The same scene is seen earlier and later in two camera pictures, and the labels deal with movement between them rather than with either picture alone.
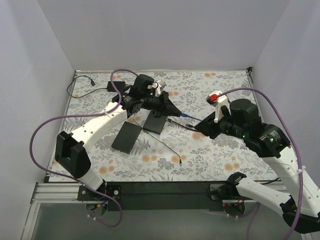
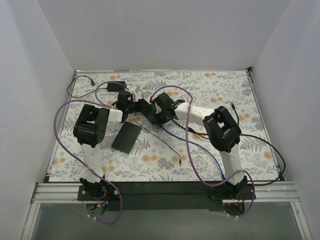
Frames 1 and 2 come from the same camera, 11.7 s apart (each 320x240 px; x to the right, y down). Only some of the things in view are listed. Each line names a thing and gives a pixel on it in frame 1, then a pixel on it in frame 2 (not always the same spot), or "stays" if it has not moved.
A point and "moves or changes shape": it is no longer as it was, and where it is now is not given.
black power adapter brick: (119, 85) stays
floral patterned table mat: (142, 146) stays
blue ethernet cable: (185, 115) moves or changes shape
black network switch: (127, 137) stays
